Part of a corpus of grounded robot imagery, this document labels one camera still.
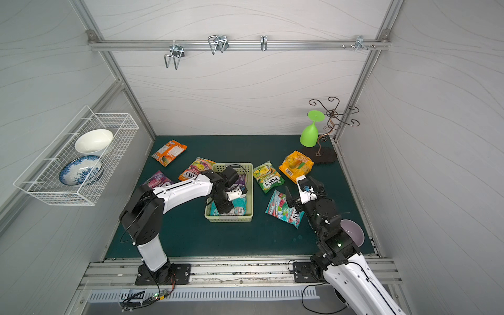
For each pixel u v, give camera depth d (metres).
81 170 0.65
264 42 0.79
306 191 0.58
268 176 1.01
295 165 1.02
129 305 0.68
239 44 0.79
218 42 0.76
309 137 0.90
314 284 0.67
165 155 1.11
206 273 0.75
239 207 0.88
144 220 0.46
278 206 0.90
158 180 0.98
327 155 1.11
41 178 0.57
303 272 0.74
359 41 0.77
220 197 0.76
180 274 0.73
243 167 0.98
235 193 0.81
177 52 0.78
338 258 0.50
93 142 0.72
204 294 0.70
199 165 1.05
